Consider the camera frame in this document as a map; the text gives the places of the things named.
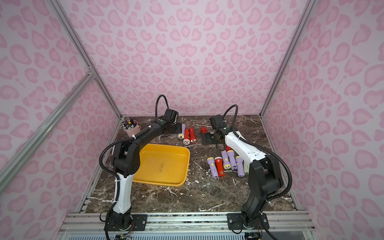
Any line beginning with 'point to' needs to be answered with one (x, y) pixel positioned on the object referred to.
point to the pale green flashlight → (246, 167)
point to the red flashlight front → (219, 165)
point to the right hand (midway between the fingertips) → (210, 139)
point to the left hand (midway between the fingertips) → (180, 127)
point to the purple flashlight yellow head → (227, 165)
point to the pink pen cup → (130, 126)
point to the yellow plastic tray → (163, 164)
